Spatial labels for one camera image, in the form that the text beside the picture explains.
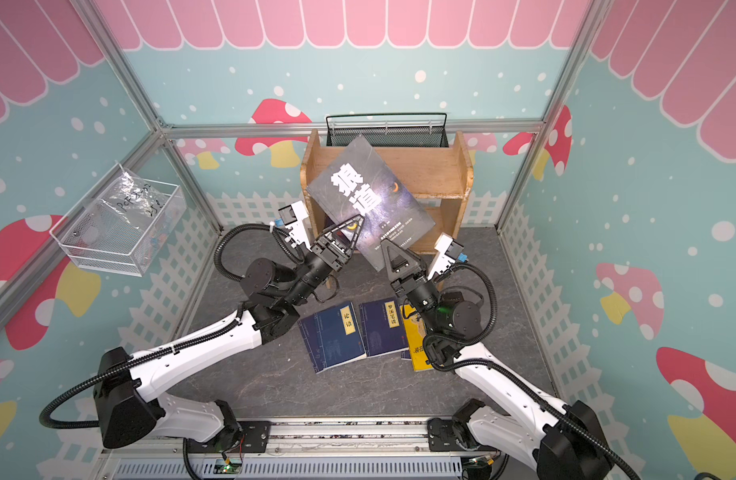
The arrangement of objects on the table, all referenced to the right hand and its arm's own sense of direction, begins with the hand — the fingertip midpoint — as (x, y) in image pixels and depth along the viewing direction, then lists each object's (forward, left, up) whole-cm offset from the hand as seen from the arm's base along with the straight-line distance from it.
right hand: (383, 245), depth 55 cm
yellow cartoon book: (+3, -10, -43) cm, 45 cm away
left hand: (+2, +3, +3) cm, 5 cm away
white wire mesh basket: (+16, +64, -11) cm, 67 cm away
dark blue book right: (+5, 0, -45) cm, 45 cm away
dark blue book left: (+2, +15, -44) cm, 47 cm away
